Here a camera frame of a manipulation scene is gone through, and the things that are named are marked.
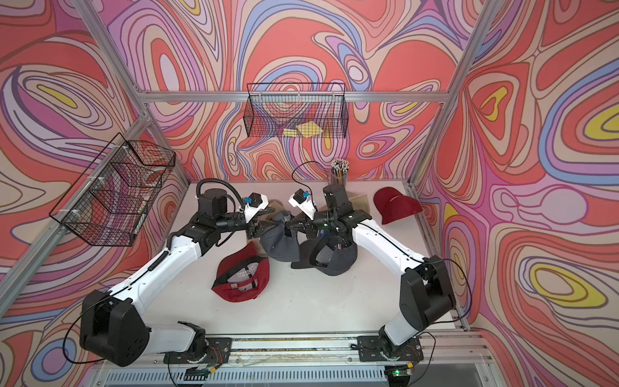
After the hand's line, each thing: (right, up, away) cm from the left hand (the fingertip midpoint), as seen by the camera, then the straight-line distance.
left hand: (276, 216), depth 75 cm
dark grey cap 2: (+17, -17, +18) cm, 30 cm away
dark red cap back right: (+47, +3, +29) cm, 55 cm away
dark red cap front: (-15, -22, +13) cm, 30 cm away
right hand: (+4, -4, +2) cm, 7 cm away
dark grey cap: (+2, -9, +2) cm, 9 cm away
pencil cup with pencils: (+23, +18, +26) cm, 39 cm away
